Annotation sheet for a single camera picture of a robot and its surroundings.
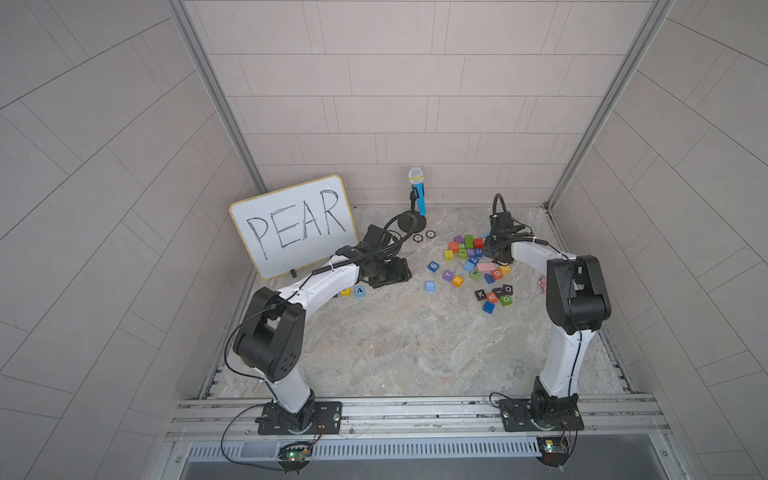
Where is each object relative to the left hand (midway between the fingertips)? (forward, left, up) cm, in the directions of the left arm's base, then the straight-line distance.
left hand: (408, 274), depth 87 cm
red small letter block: (-3, -26, -8) cm, 28 cm away
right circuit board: (-41, -33, -9) cm, 54 cm away
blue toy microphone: (+27, -2, +15) cm, 31 cm away
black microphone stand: (+29, -2, -9) cm, 30 cm away
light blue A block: (-2, +15, -7) cm, 17 cm away
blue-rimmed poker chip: (+23, -9, -9) cm, 26 cm away
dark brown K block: (-2, -23, -7) cm, 24 cm away
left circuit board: (-42, +25, -6) cm, 50 cm away
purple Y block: (+5, -13, -8) cm, 16 cm away
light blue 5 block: (+1, -7, -8) cm, 11 cm away
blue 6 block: (+8, -9, -8) cm, 15 cm away
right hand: (+16, -30, -7) cm, 35 cm away
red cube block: (+16, -25, -5) cm, 30 cm away
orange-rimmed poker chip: (+21, -4, -10) cm, 24 cm away
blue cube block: (-6, -25, -8) cm, 27 cm away
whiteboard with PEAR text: (+13, +36, +5) cm, 38 cm away
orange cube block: (+3, -16, -8) cm, 19 cm away
